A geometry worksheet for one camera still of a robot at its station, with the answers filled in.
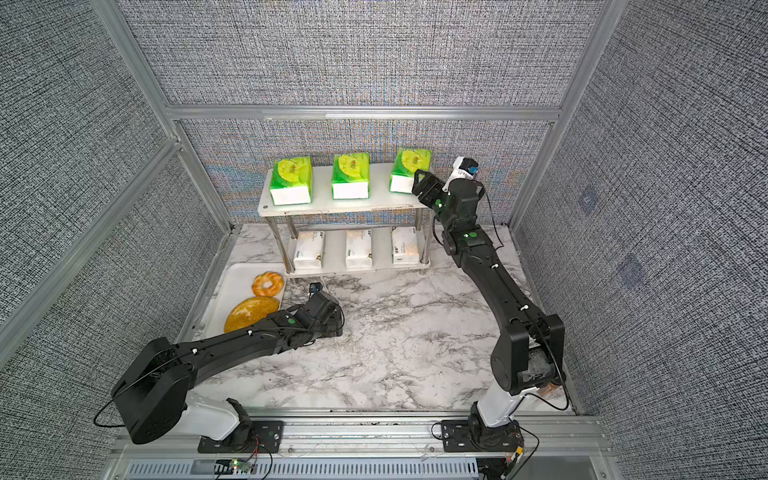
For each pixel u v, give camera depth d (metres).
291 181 0.75
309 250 0.97
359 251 0.98
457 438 0.73
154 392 0.42
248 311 0.90
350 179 0.76
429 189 0.69
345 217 1.22
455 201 0.60
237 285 1.03
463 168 0.67
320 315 0.67
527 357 0.45
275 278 1.03
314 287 0.78
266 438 0.73
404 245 0.98
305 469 0.70
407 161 0.80
